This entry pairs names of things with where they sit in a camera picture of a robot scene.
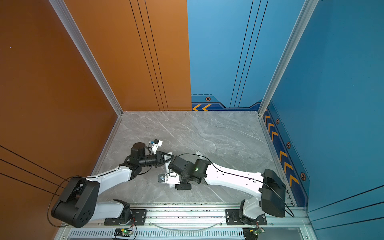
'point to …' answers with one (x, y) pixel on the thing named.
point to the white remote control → (167, 170)
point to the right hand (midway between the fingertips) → (176, 179)
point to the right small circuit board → (252, 233)
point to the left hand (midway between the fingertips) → (173, 157)
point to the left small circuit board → (123, 232)
